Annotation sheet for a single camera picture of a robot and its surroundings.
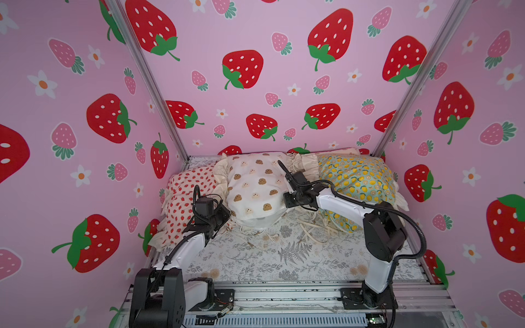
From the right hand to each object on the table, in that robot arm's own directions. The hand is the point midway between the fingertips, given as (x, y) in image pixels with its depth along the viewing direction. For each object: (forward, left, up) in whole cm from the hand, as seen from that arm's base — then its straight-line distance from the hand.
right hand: (283, 200), depth 91 cm
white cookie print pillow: (+6, +13, +1) cm, 14 cm away
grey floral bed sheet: (-17, -9, -10) cm, 21 cm away
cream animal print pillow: (+25, -11, -1) cm, 27 cm away
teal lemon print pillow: (+4, -33, +13) cm, 36 cm away
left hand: (-6, +23, 0) cm, 24 cm away
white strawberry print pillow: (-7, +47, 0) cm, 48 cm away
